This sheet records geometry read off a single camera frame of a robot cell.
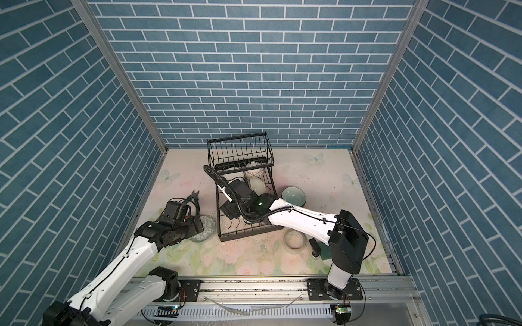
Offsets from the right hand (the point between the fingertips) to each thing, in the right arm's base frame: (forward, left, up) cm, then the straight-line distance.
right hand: (228, 196), depth 79 cm
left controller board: (-37, +18, -21) cm, 46 cm away
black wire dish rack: (+29, +2, -13) cm, 32 cm away
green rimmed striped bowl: (-7, +10, -16) cm, 20 cm away
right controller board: (-30, -45, -23) cm, 59 cm away
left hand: (-9, +14, -11) cm, 20 cm away
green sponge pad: (-12, -40, -17) cm, 45 cm away
